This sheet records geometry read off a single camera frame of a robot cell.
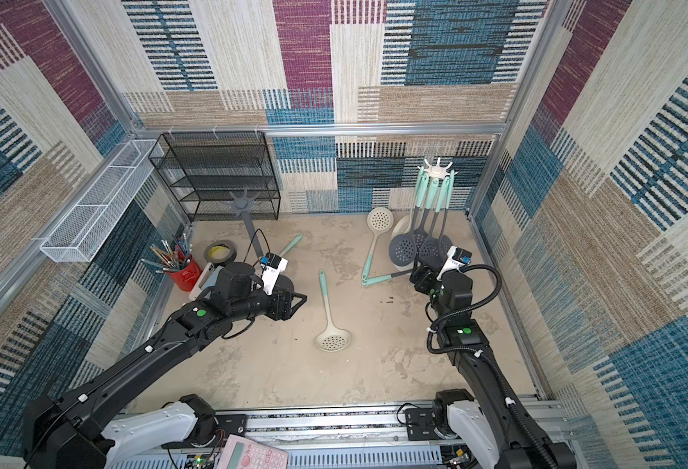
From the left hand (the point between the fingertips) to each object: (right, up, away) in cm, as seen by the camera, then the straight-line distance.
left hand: (298, 295), depth 76 cm
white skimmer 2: (+25, +22, +39) cm, 51 cm away
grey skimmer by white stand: (+21, 0, +26) cm, 34 cm away
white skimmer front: (+8, -15, +11) cm, 20 cm away
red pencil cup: (-43, +9, +18) cm, 47 cm away
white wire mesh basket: (-51, +19, -2) cm, 54 cm away
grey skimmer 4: (+43, +13, +16) cm, 48 cm away
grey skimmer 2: (+35, +24, +3) cm, 42 cm away
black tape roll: (-35, +10, +34) cm, 50 cm away
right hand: (+34, +7, +5) cm, 35 cm away
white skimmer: (+32, +19, +25) cm, 45 cm away
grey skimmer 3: (+39, +11, +16) cm, 44 cm away
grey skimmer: (+30, +12, +17) cm, 37 cm away
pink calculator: (-12, -35, -7) cm, 38 cm away
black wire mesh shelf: (-39, +41, +32) cm, 65 cm away
